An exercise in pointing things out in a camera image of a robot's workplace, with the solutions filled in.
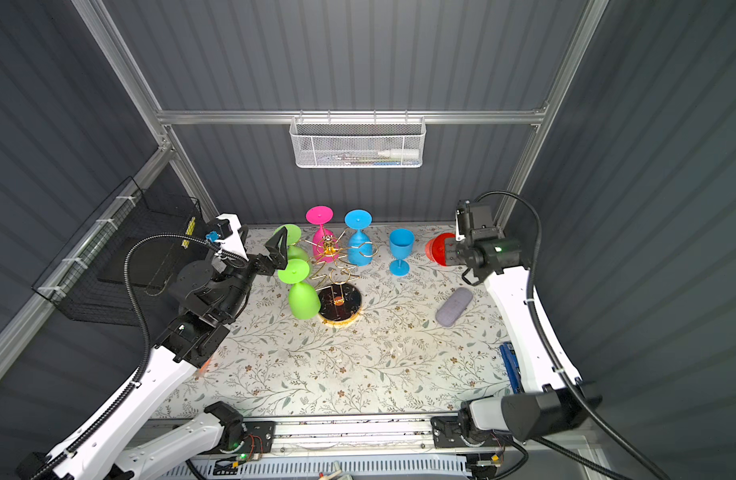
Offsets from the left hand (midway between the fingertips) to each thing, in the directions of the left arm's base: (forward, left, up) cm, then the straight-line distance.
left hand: (265, 228), depth 63 cm
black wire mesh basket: (-4, +41, -10) cm, 42 cm away
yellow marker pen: (+16, +29, -16) cm, 36 cm away
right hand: (+2, -46, -11) cm, 47 cm away
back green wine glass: (+31, +5, -35) cm, 47 cm away
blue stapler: (-19, -61, -39) cm, 75 cm away
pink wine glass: (+6, -11, -12) cm, 17 cm away
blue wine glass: (+17, -33, -25) cm, 45 cm away
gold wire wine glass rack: (+5, -12, -39) cm, 42 cm away
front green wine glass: (-5, -5, -21) cm, 22 cm away
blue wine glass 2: (+10, -20, -18) cm, 29 cm away
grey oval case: (+1, -50, -37) cm, 62 cm away
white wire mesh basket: (+71, -21, -19) cm, 76 cm away
